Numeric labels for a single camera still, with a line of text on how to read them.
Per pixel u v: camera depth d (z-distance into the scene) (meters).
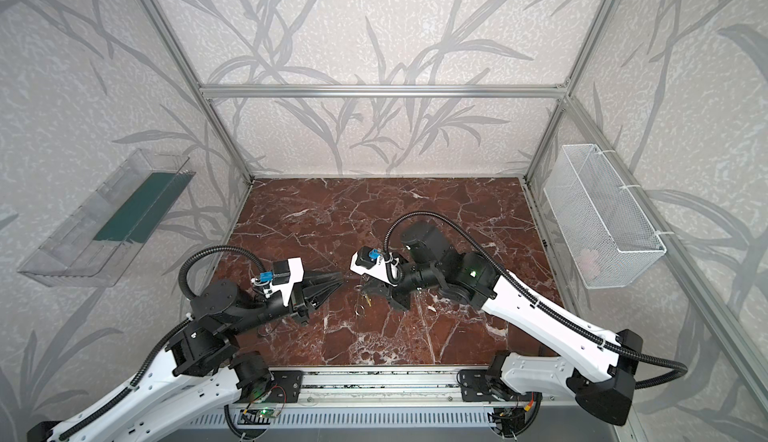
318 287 0.53
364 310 0.87
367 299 0.62
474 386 0.74
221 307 0.44
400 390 0.74
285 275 0.46
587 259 0.74
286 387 0.73
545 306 0.42
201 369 0.47
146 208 0.65
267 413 0.70
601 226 0.62
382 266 0.51
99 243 0.64
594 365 0.38
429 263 0.48
